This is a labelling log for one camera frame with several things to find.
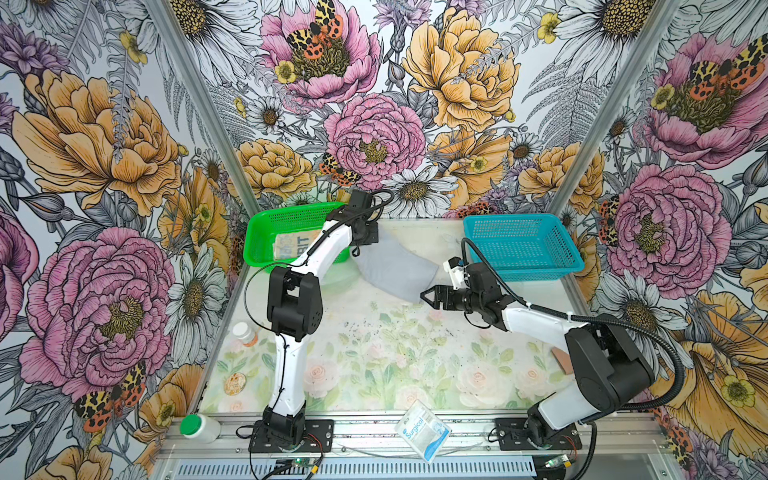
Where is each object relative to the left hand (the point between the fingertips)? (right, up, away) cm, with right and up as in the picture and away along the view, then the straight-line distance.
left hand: (367, 243), depth 98 cm
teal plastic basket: (+58, -1, +17) cm, 61 cm away
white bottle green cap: (-35, -42, -30) cm, 62 cm away
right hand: (+19, -18, -9) cm, 28 cm away
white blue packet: (+16, -46, -23) cm, 54 cm away
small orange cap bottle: (-33, -26, -13) cm, 44 cm away
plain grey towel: (+9, -8, +7) cm, 14 cm away
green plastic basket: (-39, +6, +11) cm, 41 cm away
